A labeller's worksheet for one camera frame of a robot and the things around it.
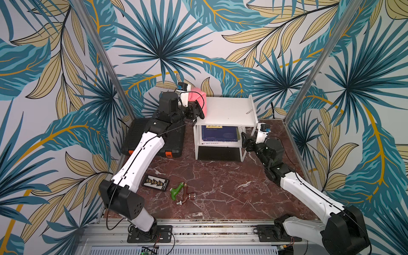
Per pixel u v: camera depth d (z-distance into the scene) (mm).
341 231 397
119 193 401
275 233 705
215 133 872
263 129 653
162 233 733
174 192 854
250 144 693
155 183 879
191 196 818
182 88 596
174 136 1010
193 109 620
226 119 733
